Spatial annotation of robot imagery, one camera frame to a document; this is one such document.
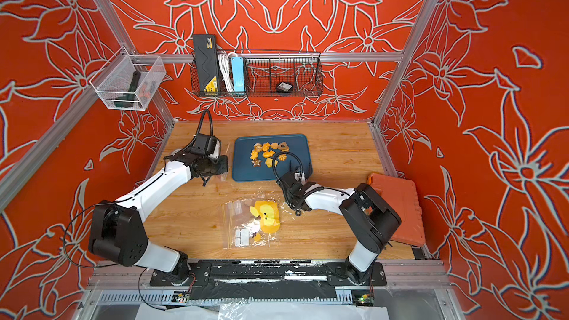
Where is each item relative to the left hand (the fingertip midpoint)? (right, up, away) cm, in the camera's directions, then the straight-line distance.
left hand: (226, 163), depth 88 cm
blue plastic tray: (+15, +1, +15) cm, 21 cm away
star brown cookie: (+11, -1, +12) cm, 17 cm away
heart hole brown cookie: (+24, +6, +18) cm, 30 cm away
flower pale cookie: (+19, +7, +19) cm, 27 cm away
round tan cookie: (+11, +6, +18) cm, 22 cm away
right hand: (+27, -14, +4) cm, 31 cm away
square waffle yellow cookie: (+17, -1, +13) cm, 21 cm away
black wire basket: (+15, +41, +9) cm, 45 cm away
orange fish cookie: (+16, +3, +16) cm, 23 cm away
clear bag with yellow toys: (+11, -22, -7) cm, 25 cm away
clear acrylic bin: (-42, +34, +2) cm, 54 cm away
